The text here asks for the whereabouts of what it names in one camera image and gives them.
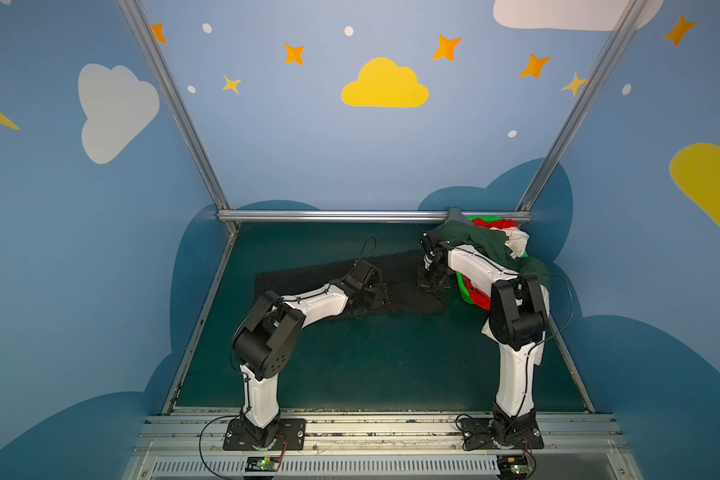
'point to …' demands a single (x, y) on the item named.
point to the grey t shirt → (455, 214)
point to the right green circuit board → (513, 466)
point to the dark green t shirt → (493, 245)
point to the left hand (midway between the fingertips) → (387, 300)
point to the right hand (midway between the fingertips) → (425, 285)
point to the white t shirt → (515, 238)
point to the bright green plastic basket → (464, 294)
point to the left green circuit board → (262, 464)
